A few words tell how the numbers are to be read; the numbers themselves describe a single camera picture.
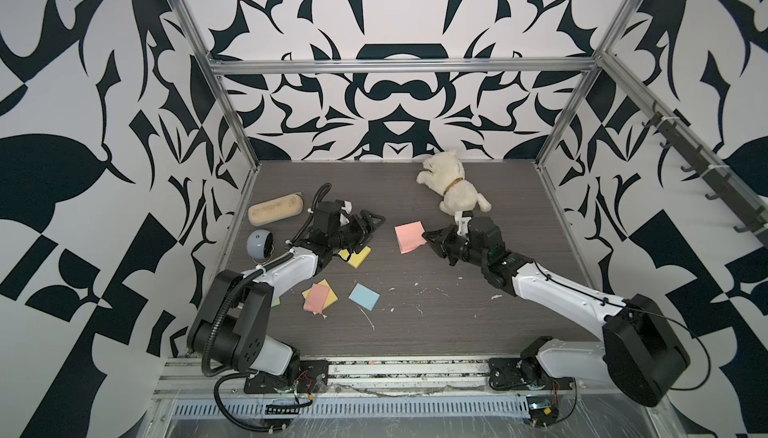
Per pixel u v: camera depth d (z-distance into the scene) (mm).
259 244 891
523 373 671
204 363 386
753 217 501
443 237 727
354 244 786
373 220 795
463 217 796
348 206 851
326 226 689
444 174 1048
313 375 740
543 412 710
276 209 1002
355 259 934
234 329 434
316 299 865
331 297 871
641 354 414
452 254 741
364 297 875
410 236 826
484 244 640
